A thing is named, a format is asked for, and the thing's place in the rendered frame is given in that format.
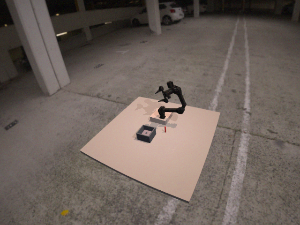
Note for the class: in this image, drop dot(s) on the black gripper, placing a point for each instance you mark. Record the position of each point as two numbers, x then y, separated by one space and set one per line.
162 89

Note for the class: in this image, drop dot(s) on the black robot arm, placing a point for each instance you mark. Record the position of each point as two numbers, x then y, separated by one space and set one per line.
178 92

